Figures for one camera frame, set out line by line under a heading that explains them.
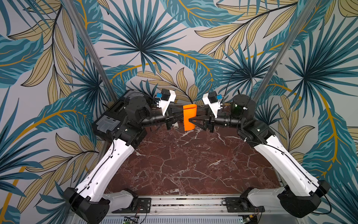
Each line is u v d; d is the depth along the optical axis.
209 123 0.50
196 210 0.73
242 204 0.66
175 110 0.52
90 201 0.36
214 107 0.48
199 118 0.54
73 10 0.69
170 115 0.49
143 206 0.73
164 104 0.48
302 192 0.38
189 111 0.52
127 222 0.71
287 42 0.82
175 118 0.54
